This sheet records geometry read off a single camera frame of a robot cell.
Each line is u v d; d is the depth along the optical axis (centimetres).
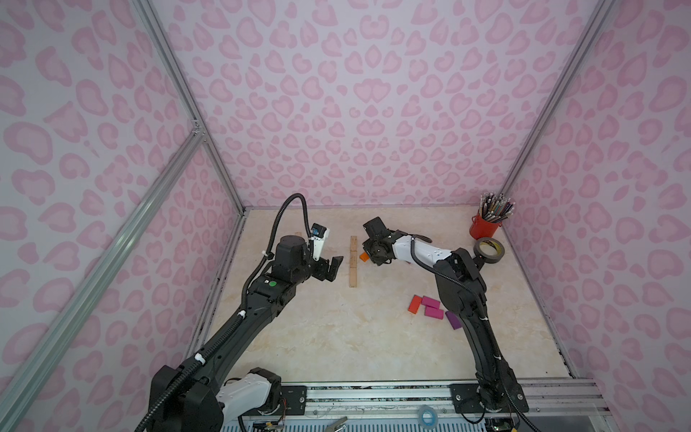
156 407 36
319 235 68
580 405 72
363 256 101
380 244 80
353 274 100
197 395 38
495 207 98
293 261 59
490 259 103
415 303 90
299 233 65
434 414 71
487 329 62
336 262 71
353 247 107
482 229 106
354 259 102
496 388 63
